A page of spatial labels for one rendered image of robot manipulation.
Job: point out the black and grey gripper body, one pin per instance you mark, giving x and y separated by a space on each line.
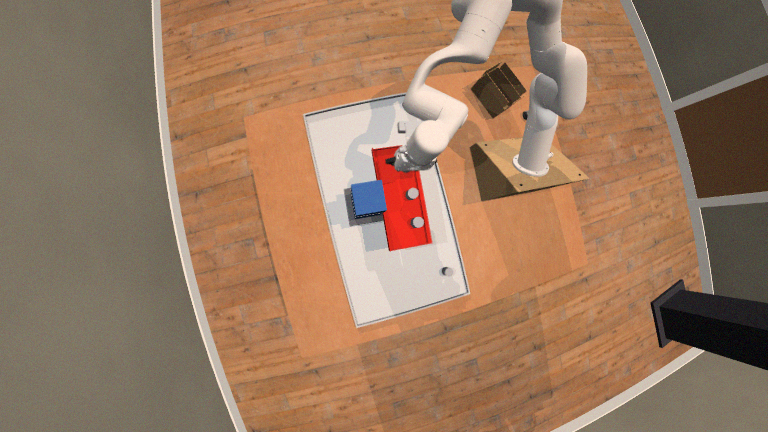
402 164

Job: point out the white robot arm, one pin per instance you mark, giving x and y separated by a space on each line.
443 115

